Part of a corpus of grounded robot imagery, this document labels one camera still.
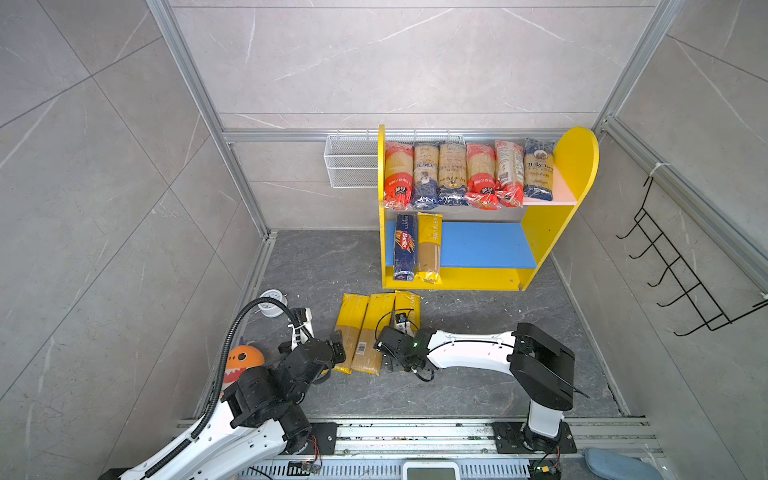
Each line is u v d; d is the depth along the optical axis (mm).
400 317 781
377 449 730
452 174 735
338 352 635
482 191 676
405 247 909
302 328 582
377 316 934
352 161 1009
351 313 938
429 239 951
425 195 677
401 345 661
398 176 734
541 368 452
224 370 458
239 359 775
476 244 982
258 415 451
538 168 757
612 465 691
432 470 663
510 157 768
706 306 620
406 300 979
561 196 730
